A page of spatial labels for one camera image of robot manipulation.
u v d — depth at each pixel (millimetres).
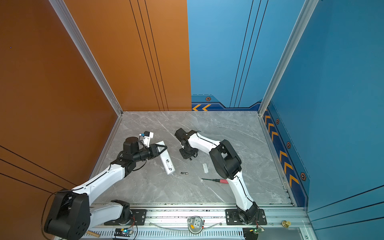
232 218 725
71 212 408
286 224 695
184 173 870
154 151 728
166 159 791
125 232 706
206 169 892
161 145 794
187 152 831
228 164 570
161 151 780
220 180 831
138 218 740
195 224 653
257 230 696
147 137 773
